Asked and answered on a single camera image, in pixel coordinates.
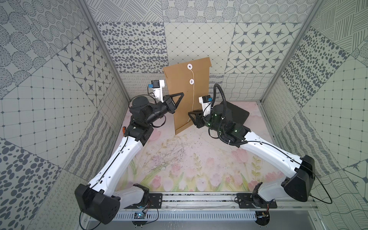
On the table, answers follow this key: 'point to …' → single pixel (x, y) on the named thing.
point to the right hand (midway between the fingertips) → (191, 114)
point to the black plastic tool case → (238, 115)
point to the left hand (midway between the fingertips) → (188, 96)
